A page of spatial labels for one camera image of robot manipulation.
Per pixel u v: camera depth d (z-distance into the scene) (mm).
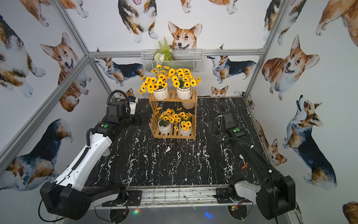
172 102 1197
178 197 750
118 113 575
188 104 1080
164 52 818
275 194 378
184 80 718
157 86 724
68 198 371
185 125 838
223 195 733
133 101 672
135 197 737
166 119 879
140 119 690
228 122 607
